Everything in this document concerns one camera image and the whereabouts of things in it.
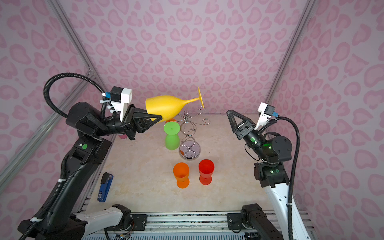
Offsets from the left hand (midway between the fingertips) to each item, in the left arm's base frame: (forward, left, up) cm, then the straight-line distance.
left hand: (158, 117), depth 44 cm
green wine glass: (+14, +2, -30) cm, 34 cm away
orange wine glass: (+1, -3, -42) cm, 42 cm away
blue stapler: (+3, +44, -58) cm, 73 cm away
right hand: (+6, -22, -6) cm, 24 cm away
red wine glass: (+2, -16, -40) cm, 43 cm away
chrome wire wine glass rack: (+21, -5, -53) cm, 57 cm away
